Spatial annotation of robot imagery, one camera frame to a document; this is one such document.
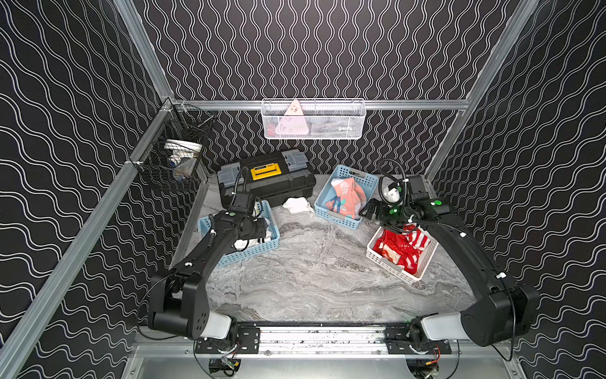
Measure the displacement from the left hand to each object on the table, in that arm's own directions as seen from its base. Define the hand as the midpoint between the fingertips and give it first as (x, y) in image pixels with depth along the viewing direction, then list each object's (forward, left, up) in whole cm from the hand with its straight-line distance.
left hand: (259, 226), depth 86 cm
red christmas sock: (-2, -51, -6) cm, 51 cm away
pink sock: (+20, -36, -3) cm, 41 cm away
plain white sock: (+19, -11, -10) cm, 25 cm away
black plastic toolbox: (+22, -1, +3) cm, 22 cm away
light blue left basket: (0, -4, -7) cm, 8 cm away
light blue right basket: (+22, -26, -11) cm, 36 cm away
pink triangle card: (+33, -10, +22) cm, 41 cm away
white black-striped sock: (-11, +2, +6) cm, 13 cm away
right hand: (+2, -39, +8) cm, 40 cm away
